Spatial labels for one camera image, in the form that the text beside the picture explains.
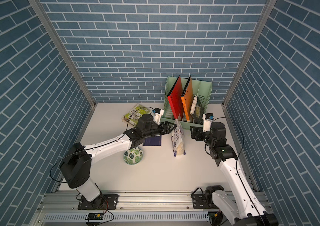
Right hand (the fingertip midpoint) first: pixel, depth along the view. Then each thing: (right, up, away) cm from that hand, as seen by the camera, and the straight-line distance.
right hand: (198, 127), depth 78 cm
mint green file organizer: (+8, +26, +24) cm, 36 cm away
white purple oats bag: (-11, -7, +4) cm, 14 cm away
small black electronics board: (-55, -46, -5) cm, 72 cm away
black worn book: (+3, +10, +16) cm, 19 cm away
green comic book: (-44, +6, +31) cm, 54 cm away
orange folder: (-4, +16, +12) cm, 20 cm away
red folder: (-12, +18, +14) cm, 26 cm away
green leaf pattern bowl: (-39, -20, +11) cm, 45 cm away
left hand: (-11, 0, -1) cm, 11 cm away
